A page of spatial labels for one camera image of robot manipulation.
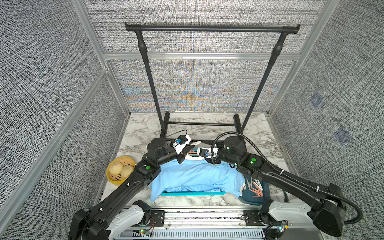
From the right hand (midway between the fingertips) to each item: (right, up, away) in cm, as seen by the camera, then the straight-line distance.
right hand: (204, 140), depth 72 cm
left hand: (-5, -1, -1) cm, 5 cm away
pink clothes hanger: (-6, -5, -1) cm, 8 cm away
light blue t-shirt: (-4, -17, +3) cm, 17 cm away
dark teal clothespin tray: (+24, -30, +8) cm, 39 cm away
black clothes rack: (-27, +12, +41) cm, 51 cm away
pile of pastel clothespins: (+30, -26, +12) cm, 41 cm away
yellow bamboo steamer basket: (-47, -17, +11) cm, 51 cm away
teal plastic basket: (-5, -28, +6) cm, 29 cm away
